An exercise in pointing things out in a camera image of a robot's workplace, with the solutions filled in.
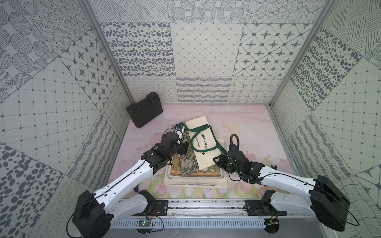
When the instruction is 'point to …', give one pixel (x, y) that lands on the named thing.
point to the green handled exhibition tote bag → (209, 152)
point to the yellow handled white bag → (211, 177)
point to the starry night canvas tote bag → (187, 173)
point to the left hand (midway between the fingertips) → (187, 140)
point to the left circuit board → (145, 223)
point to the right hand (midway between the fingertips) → (215, 162)
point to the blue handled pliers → (275, 167)
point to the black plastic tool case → (144, 111)
